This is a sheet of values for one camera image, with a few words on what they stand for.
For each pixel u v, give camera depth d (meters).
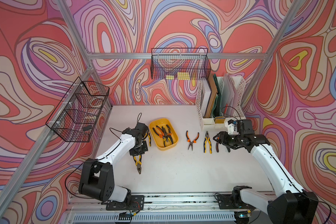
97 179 0.42
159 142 0.96
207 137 0.98
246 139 0.56
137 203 0.72
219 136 0.72
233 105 0.93
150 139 0.97
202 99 0.95
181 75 0.91
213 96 0.91
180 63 0.96
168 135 1.01
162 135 0.99
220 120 0.99
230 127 0.73
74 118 0.75
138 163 0.80
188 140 0.98
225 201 0.73
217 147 0.93
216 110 0.96
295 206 0.38
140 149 0.72
